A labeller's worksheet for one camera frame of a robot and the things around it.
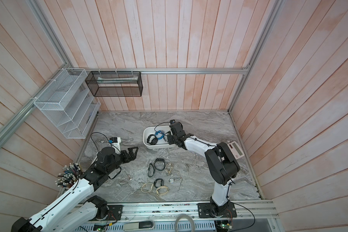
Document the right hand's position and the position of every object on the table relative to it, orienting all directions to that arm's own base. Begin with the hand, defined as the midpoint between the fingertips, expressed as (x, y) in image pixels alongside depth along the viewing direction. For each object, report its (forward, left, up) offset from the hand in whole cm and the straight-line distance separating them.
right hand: (171, 135), depth 97 cm
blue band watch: (+6, +11, -5) cm, 13 cm away
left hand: (-17, +21, +8) cm, 28 cm away
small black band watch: (-30, +5, -5) cm, 31 cm away
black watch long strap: (-17, +6, -3) cm, 18 cm away
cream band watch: (-30, +13, -6) cm, 34 cm away
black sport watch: (-3, +12, -4) cm, 13 cm away
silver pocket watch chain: (-28, -1, -7) cm, 29 cm away
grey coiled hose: (-46, -8, -5) cm, 47 cm away
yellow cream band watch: (-33, +4, -5) cm, 33 cm away
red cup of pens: (-32, +48, +12) cm, 59 cm away
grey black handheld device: (-50, +12, -5) cm, 52 cm away
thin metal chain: (-30, +27, -6) cm, 41 cm away
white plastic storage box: (-3, +7, -7) cm, 10 cm away
